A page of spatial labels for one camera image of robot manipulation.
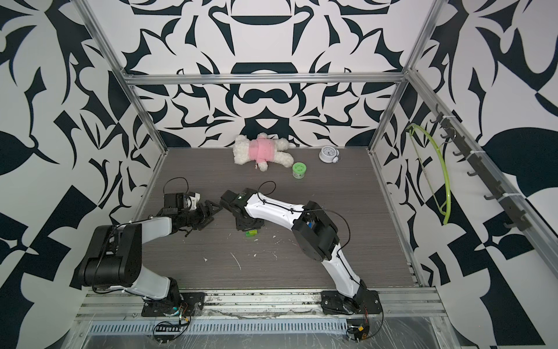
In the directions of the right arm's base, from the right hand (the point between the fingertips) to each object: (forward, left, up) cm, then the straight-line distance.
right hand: (247, 224), depth 89 cm
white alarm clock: (+39, -39, -2) cm, 55 cm away
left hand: (+7, +14, 0) cm, 15 cm away
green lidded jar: (+27, -22, +1) cm, 35 cm away
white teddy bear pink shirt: (+37, -4, +5) cm, 37 cm away
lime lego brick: (-3, -2, -1) cm, 4 cm away
